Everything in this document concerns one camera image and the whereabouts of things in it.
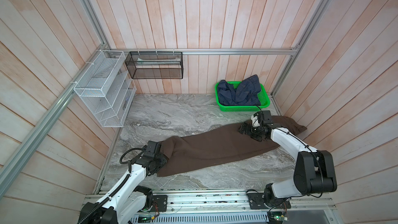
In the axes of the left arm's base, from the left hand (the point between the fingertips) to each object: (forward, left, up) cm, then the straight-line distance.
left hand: (164, 164), depth 85 cm
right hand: (+18, -47, +6) cm, 51 cm away
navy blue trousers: (+49, -55, +7) cm, 74 cm away
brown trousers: (+6, -9, +1) cm, 11 cm away
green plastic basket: (+47, -68, +5) cm, 83 cm away
